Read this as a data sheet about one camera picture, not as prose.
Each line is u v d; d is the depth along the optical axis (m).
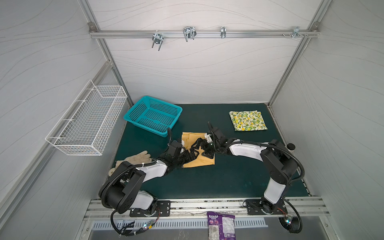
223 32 0.78
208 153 0.81
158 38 0.80
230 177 0.87
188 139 0.98
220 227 0.67
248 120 1.08
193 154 0.80
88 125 0.69
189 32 0.77
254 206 0.69
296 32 0.77
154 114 1.14
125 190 0.43
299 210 0.75
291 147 0.86
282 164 0.48
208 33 0.78
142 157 0.91
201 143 0.82
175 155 0.70
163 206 0.75
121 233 0.67
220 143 0.72
